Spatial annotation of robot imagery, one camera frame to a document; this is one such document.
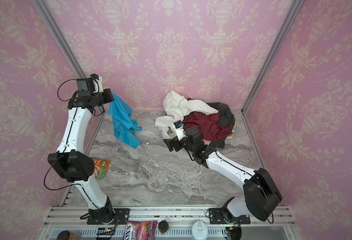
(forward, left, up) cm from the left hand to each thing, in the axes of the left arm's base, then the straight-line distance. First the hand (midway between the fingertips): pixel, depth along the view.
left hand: (112, 92), depth 82 cm
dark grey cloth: (+11, -73, -30) cm, 79 cm away
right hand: (-18, -33, -13) cm, 40 cm away
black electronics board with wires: (-59, -2, -38) cm, 70 cm away
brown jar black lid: (-62, +8, -26) cm, 68 cm away
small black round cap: (-58, -31, -24) cm, 70 cm away
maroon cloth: (+2, -57, -26) cm, 62 cm away
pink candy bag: (-59, -20, -31) cm, 70 cm away
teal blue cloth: (-13, -7, -12) cm, 19 cm away
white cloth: (+10, -34, -19) cm, 40 cm away
